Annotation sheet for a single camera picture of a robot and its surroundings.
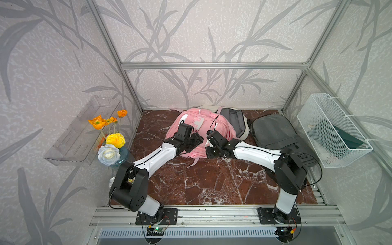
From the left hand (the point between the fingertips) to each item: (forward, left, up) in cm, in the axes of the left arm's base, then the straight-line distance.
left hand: (201, 140), depth 87 cm
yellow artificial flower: (-11, +37, +17) cm, 42 cm away
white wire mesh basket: (+15, -69, +14) cm, 72 cm away
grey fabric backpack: (+12, -52, -9) cm, 54 cm away
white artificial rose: (-20, +36, +19) cm, 45 cm away
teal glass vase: (-7, +43, -1) cm, 43 cm away
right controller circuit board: (-43, -41, -15) cm, 61 cm away
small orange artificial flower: (+3, +39, +19) cm, 43 cm away
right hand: (-4, -3, -5) cm, 7 cm away
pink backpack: (+20, -1, -5) cm, 20 cm away
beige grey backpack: (+28, -26, -12) cm, 40 cm away
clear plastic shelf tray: (-14, +52, +18) cm, 56 cm away
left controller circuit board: (-42, +21, -15) cm, 49 cm away
